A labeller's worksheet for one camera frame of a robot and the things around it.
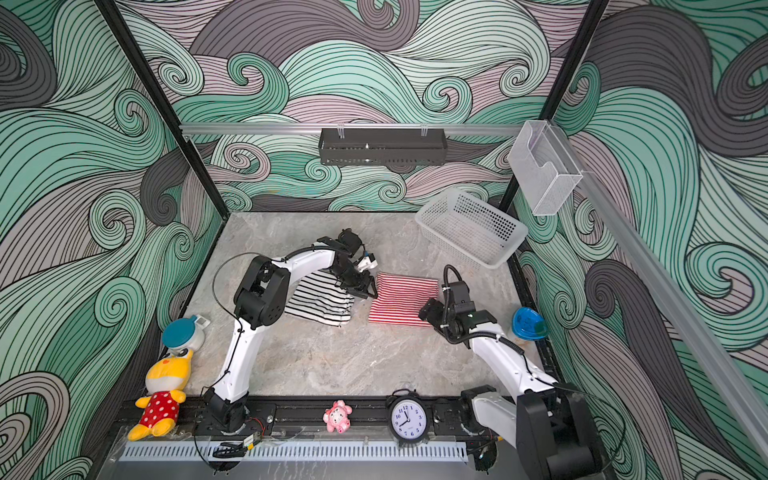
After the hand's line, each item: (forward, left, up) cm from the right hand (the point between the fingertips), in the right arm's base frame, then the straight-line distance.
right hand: (427, 317), depth 86 cm
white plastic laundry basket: (+37, -25, -5) cm, 45 cm away
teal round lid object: (-7, +68, +3) cm, 69 cm away
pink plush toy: (-26, +24, -1) cm, 35 cm away
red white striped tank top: (+7, +8, -3) cm, 11 cm away
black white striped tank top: (+8, +34, -3) cm, 35 cm away
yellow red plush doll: (-19, +68, +4) cm, 71 cm away
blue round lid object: (-4, -27, +4) cm, 28 cm away
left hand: (+9, +16, -3) cm, 19 cm away
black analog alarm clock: (-25, +7, -1) cm, 26 cm away
